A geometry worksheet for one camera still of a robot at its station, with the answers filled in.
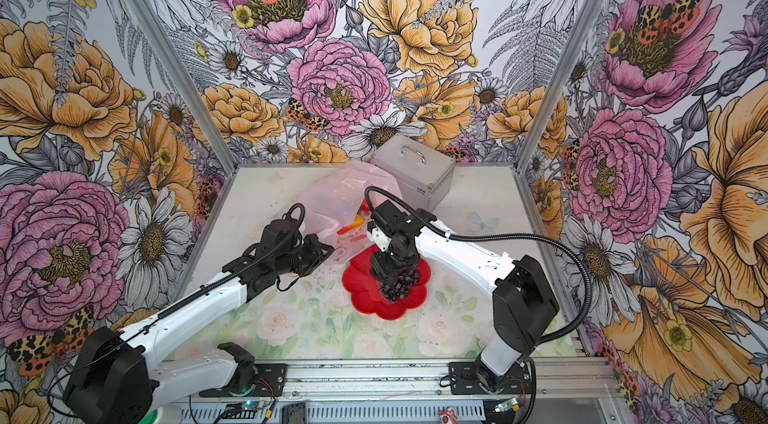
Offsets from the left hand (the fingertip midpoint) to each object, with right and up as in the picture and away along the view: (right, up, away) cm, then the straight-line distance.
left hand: (335, 256), depth 82 cm
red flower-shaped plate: (+8, -13, +5) cm, 17 cm away
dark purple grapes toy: (+17, -9, +3) cm, 20 cm away
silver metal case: (+25, +24, +17) cm, 39 cm away
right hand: (+14, -5, -3) cm, 16 cm away
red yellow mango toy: (+6, +9, +7) cm, 12 cm away
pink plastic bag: (-1, +14, +10) cm, 17 cm away
